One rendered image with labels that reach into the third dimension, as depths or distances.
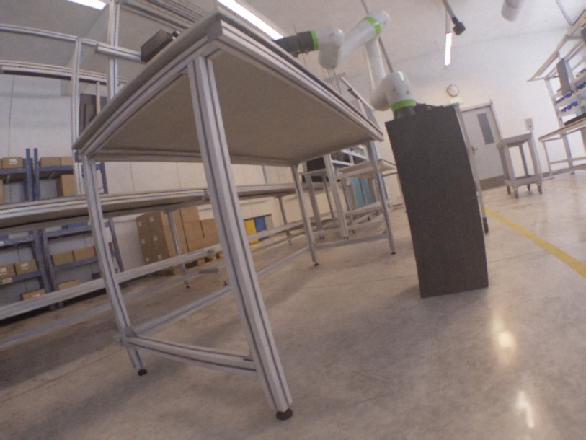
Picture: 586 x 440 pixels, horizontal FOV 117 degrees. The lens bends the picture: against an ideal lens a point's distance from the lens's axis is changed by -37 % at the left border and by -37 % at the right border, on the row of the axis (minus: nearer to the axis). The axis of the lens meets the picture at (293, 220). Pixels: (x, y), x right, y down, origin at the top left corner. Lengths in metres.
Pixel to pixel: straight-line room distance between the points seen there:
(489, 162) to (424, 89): 2.47
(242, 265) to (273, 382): 0.29
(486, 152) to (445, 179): 6.53
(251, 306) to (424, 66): 7.82
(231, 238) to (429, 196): 0.89
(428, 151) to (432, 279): 0.55
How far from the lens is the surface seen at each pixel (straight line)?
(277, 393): 0.73
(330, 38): 1.23
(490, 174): 7.76
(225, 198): 0.61
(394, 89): 1.39
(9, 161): 4.38
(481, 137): 7.80
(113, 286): 1.22
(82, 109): 2.85
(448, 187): 1.26
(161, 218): 4.44
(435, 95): 7.85
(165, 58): 0.83
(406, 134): 1.27
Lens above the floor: 0.50
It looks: 1 degrees down
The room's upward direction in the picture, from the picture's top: 13 degrees counter-clockwise
